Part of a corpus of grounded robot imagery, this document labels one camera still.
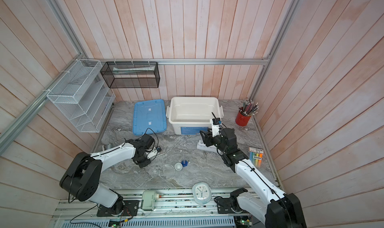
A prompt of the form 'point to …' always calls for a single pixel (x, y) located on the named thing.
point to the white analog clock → (202, 193)
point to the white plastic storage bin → (189, 115)
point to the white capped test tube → (156, 156)
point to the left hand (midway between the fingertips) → (142, 162)
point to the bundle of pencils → (248, 107)
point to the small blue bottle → (184, 163)
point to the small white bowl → (178, 166)
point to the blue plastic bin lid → (149, 117)
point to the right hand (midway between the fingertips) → (204, 129)
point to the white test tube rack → (203, 146)
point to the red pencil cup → (242, 120)
